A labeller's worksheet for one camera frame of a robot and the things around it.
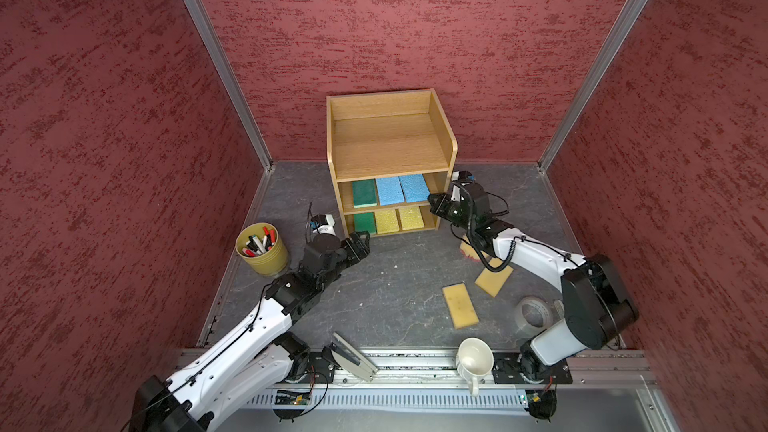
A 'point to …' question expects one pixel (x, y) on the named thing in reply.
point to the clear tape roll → (533, 315)
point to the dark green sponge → (364, 193)
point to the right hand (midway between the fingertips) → (425, 201)
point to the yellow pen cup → (272, 262)
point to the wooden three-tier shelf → (382, 134)
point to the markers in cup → (255, 247)
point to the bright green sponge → (365, 223)
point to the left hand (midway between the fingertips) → (361, 244)
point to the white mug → (474, 359)
